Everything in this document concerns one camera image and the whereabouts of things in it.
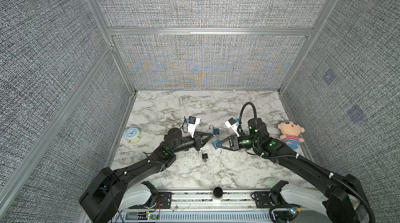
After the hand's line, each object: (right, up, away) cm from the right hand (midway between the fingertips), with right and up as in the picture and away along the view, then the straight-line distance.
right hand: (218, 144), depth 71 cm
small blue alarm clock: (-48, +1, +22) cm, 53 cm away
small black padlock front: (-5, -11, +17) cm, 21 cm away
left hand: (-2, +2, +1) cm, 3 cm away
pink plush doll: (+44, +2, +19) cm, 49 cm away
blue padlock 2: (-1, 0, 0) cm, 2 cm away
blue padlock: (+2, +2, +27) cm, 27 cm away
